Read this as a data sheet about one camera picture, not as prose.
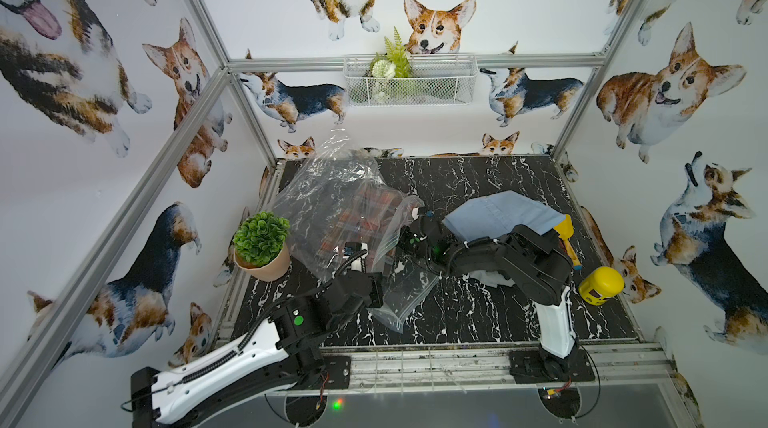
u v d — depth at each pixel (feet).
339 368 2.43
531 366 2.41
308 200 3.60
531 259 1.85
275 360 1.61
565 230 3.26
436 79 3.03
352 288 1.70
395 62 2.68
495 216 2.97
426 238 2.39
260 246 2.62
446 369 2.46
